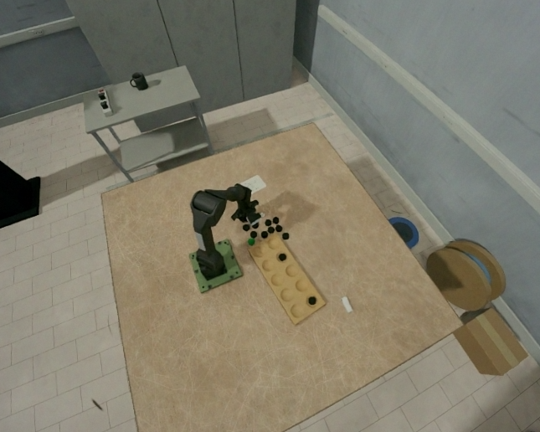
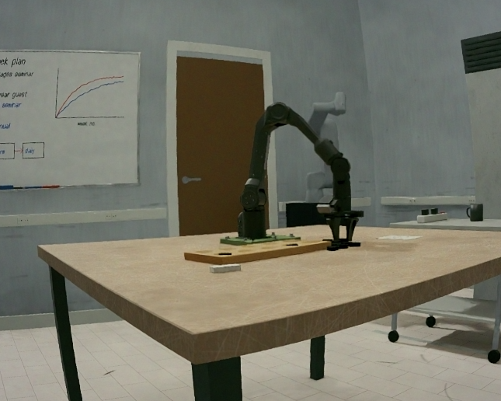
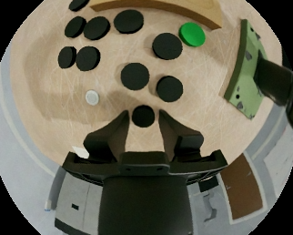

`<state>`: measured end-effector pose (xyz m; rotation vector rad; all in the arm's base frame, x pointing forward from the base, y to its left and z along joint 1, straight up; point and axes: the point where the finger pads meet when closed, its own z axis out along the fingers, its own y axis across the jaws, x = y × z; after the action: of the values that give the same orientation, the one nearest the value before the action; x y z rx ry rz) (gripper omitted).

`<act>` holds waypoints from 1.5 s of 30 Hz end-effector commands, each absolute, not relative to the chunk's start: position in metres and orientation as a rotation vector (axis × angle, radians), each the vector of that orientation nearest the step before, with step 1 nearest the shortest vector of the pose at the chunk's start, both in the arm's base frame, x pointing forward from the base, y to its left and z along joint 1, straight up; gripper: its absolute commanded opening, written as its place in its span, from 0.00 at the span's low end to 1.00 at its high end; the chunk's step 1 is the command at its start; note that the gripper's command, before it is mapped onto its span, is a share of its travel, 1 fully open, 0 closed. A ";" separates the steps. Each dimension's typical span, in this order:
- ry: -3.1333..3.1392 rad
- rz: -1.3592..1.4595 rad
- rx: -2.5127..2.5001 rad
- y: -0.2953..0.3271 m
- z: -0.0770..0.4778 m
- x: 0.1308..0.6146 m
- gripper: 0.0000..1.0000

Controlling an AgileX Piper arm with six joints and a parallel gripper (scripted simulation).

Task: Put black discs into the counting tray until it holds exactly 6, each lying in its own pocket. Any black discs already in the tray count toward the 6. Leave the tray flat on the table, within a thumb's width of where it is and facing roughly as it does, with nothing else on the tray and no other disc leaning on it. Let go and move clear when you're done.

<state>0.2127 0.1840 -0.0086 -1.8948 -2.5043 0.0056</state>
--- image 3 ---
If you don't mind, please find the green disc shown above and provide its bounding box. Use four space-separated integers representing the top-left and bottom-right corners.
178 22 206 47

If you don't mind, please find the white sheet of paper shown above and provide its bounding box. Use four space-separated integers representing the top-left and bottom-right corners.
72 146 89 158

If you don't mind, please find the tan tray with round pockets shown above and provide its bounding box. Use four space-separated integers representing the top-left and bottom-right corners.
89 0 222 30

